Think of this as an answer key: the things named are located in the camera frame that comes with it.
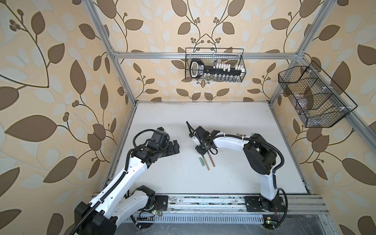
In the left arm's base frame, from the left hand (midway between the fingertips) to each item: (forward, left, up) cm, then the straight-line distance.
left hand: (173, 146), depth 78 cm
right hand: (+7, -16, -16) cm, 23 cm away
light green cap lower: (-2, -16, -15) cm, 22 cm away
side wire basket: (+17, -74, +20) cm, 78 cm away
